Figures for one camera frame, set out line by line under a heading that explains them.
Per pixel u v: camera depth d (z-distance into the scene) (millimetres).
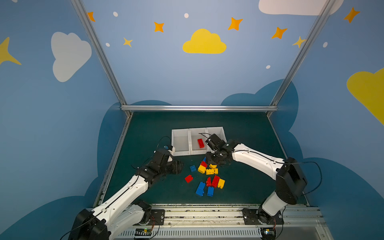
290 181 447
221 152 616
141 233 732
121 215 550
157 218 746
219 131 1048
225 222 735
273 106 1153
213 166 891
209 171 883
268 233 733
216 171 898
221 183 840
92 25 752
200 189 820
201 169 898
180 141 1050
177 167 720
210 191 807
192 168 905
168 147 738
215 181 854
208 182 839
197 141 1036
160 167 616
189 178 869
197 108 1168
